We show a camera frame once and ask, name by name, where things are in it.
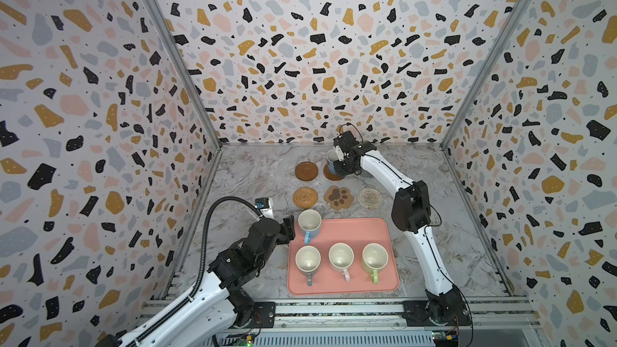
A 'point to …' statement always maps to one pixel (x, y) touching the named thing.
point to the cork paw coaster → (338, 197)
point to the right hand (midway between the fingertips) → (341, 169)
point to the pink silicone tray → (357, 233)
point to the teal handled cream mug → (308, 259)
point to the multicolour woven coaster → (369, 198)
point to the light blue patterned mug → (333, 157)
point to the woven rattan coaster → (304, 197)
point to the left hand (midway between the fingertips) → (288, 218)
